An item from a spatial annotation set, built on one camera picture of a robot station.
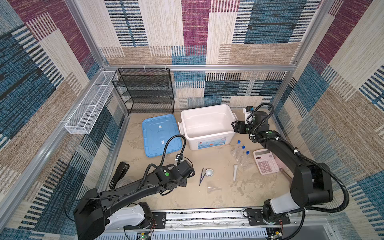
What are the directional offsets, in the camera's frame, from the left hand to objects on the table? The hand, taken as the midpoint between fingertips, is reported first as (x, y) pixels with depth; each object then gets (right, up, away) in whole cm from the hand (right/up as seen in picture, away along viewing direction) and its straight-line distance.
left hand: (183, 175), depth 79 cm
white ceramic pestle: (+30, +2, +10) cm, 32 cm away
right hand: (+31, +27, +9) cm, 42 cm away
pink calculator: (+49, +4, +11) cm, 50 cm away
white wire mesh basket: (-61, +30, +12) cm, 69 cm away
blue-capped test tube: (+31, +12, +10) cm, 35 cm away
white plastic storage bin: (+16, +25, +31) cm, 43 cm away
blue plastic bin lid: (-20, +21, +29) cm, 41 cm away
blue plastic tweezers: (+10, -3, +8) cm, 13 cm away
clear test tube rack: (+34, +8, +8) cm, 36 cm away
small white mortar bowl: (+15, -1, +8) cm, 17 cm away
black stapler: (-36, 0, +8) cm, 37 cm away
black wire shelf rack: (-29, +51, +30) cm, 66 cm away
